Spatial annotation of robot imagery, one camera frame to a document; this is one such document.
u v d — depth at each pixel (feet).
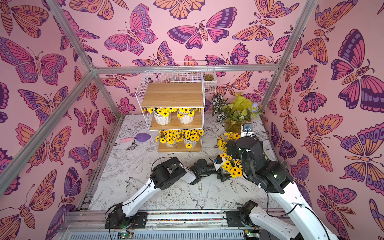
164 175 2.02
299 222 1.22
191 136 2.95
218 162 2.55
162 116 2.53
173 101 2.30
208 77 3.02
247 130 1.73
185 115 2.50
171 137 2.88
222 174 2.78
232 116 3.03
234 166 2.55
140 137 3.50
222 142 2.89
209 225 2.39
